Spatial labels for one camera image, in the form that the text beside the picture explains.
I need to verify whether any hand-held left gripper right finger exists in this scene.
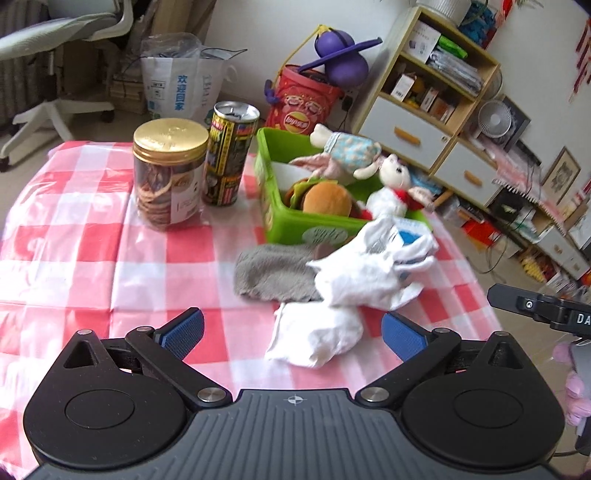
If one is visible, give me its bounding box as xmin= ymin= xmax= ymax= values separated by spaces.
xmin=355 ymin=312 xmax=527 ymax=409

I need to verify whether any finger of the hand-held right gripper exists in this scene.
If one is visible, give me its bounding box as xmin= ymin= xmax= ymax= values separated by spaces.
xmin=488 ymin=283 xmax=556 ymax=324

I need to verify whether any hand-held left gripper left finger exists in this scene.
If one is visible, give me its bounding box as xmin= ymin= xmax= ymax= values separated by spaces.
xmin=62 ymin=307 xmax=233 ymax=409

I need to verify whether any pink fluffy plush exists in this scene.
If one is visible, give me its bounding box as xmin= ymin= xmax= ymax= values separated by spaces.
xmin=551 ymin=342 xmax=591 ymax=428

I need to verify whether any green plastic bin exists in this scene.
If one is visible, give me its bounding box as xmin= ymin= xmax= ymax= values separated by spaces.
xmin=255 ymin=127 xmax=433 ymax=246

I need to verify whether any mouse plush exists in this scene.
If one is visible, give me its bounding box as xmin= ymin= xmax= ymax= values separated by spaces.
xmin=364 ymin=154 xmax=438 ymax=221

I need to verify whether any plush hamburger toy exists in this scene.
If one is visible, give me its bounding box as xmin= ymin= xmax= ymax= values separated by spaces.
xmin=284 ymin=178 xmax=365 ymax=219

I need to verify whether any rabbit doll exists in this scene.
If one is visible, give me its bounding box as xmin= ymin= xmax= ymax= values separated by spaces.
xmin=288 ymin=123 xmax=385 ymax=182

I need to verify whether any small white towel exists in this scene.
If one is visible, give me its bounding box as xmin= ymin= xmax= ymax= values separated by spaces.
xmin=264 ymin=301 xmax=365 ymax=369

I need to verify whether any grey plush slipper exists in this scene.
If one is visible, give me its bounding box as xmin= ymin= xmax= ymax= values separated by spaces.
xmin=234 ymin=244 xmax=334 ymax=304

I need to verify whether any red and white checked tablecloth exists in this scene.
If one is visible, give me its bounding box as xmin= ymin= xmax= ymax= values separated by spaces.
xmin=0 ymin=141 xmax=504 ymax=478

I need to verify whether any blue and white carton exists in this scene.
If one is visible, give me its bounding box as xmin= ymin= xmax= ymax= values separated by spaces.
xmin=390 ymin=218 xmax=437 ymax=280

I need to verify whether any low wooden drawer cabinet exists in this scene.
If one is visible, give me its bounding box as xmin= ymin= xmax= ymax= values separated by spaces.
xmin=433 ymin=137 xmax=505 ymax=209

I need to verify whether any brown framed picture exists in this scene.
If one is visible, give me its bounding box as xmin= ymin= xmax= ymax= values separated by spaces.
xmin=542 ymin=146 xmax=583 ymax=205

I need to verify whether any cookie jar with gold lid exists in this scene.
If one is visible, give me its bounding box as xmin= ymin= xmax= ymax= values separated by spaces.
xmin=132 ymin=117 xmax=210 ymax=232

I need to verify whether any small white desk fan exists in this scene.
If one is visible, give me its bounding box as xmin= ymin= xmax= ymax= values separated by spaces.
xmin=477 ymin=100 xmax=512 ymax=140

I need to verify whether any black and yellow drink can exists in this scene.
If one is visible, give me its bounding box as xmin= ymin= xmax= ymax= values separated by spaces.
xmin=202 ymin=100 xmax=261 ymax=209

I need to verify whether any wooden shelf with white drawer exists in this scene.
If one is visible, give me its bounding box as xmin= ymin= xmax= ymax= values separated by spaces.
xmin=351 ymin=6 xmax=502 ymax=172

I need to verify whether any stack of papers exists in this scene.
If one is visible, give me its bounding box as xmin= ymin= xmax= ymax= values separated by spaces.
xmin=427 ymin=46 xmax=483 ymax=97

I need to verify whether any white paper bag blue print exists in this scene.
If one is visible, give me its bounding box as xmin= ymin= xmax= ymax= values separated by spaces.
xmin=140 ymin=55 xmax=237 ymax=126

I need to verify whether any red snack bucket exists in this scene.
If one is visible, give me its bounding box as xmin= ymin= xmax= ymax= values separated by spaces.
xmin=264 ymin=64 xmax=345 ymax=138

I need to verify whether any clear plastic bag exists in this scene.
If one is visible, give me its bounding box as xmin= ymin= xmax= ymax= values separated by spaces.
xmin=140 ymin=32 xmax=205 ymax=62

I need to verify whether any purple bounce ball toy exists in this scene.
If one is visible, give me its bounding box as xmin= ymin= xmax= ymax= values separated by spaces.
xmin=297 ymin=27 xmax=384 ymax=89

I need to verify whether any grey and white office chair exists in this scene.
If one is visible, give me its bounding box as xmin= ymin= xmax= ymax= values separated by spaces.
xmin=0 ymin=0 xmax=136 ymax=172

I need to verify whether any black picture frame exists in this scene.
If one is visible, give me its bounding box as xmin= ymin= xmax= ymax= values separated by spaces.
xmin=498 ymin=95 xmax=533 ymax=154

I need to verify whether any white pedestal fan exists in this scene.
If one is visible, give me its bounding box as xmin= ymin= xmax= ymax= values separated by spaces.
xmin=484 ymin=68 xmax=505 ymax=101

